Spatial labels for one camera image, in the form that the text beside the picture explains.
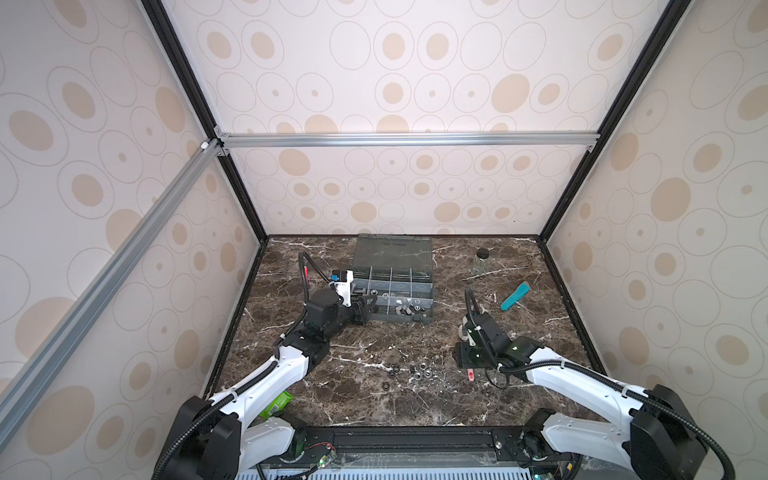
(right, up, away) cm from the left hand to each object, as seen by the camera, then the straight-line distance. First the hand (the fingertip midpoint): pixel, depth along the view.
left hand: (378, 294), depth 80 cm
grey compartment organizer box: (+6, +6, +27) cm, 29 cm away
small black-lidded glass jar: (+35, +7, +25) cm, 44 cm away
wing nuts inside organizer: (+9, -6, +18) cm, 21 cm away
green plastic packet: (-26, -29, -1) cm, 39 cm away
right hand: (+24, -17, +5) cm, 30 cm away
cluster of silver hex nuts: (+13, -23, +6) cm, 27 cm away
